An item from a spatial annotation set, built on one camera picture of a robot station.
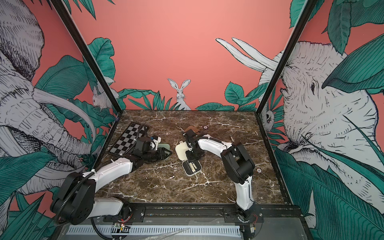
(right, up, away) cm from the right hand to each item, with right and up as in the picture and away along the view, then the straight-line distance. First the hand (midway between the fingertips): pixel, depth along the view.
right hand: (190, 157), depth 92 cm
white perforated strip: (-14, -30, -22) cm, 39 cm away
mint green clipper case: (-16, +6, +6) cm, 19 cm away
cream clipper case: (-1, -6, -2) cm, 6 cm away
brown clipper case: (+2, +18, +19) cm, 26 cm away
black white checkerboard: (-43, +10, +8) cm, 45 cm away
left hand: (-11, +5, -6) cm, 14 cm away
